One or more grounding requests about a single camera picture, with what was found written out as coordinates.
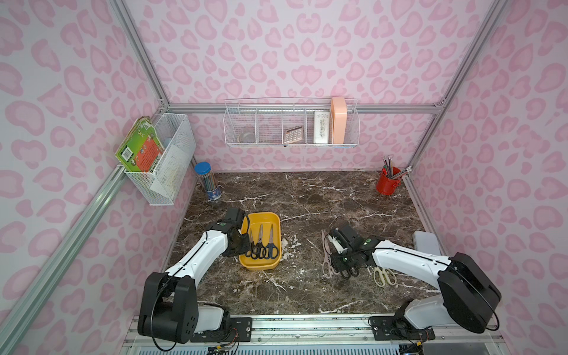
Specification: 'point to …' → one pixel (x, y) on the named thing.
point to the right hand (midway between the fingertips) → (335, 261)
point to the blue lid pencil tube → (213, 191)
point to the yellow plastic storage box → (266, 219)
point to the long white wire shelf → (291, 122)
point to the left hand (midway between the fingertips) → (243, 245)
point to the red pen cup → (387, 185)
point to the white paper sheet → (171, 171)
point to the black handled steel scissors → (271, 250)
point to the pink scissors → (328, 270)
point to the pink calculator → (293, 134)
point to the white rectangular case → (426, 242)
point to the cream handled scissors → (382, 276)
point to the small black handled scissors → (259, 251)
